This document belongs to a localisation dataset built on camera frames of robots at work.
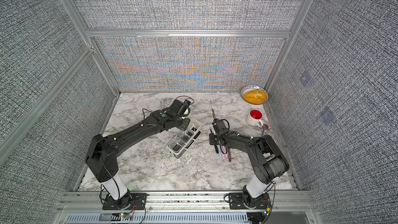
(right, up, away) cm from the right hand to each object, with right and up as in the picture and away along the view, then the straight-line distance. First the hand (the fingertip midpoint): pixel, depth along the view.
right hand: (212, 134), depth 95 cm
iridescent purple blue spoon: (+34, +4, +5) cm, 34 cm away
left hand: (-15, +10, -10) cm, 20 cm away
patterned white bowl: (+31, +25, +14) cm, 42 cm away
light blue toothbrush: (+3, -9, -6) cm, 11 cm away
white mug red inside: (+26, +10, +1) cm, 28 cm away
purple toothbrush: (+9, -11, -7) cm, 15 cm away
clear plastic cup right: (-16, -1, -1) cm, 16 cm away
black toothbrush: (+2, -8, -5) cm, 9 cm away
